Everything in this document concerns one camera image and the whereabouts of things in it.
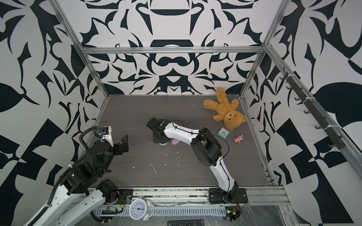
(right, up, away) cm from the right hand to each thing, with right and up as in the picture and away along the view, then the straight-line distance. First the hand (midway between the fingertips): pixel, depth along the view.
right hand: (157, 138), depth 92 cm
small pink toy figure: (+53, 0, +1) cm, 53 cm away
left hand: (-17, +6, -21) cm, 28 cm away
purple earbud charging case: (+11, -2, 0) cm, 12 cm away
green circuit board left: (-18, -31, -21) cm, 41 cm away
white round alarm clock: (-4, -29, -23) cm, 38 cm away
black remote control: (+18, -35, -25) cm, 46 cm away
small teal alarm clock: (+44, +3, +4) cm, 44 cm away
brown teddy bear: (+48, +18, +10) cm, 52 cm away
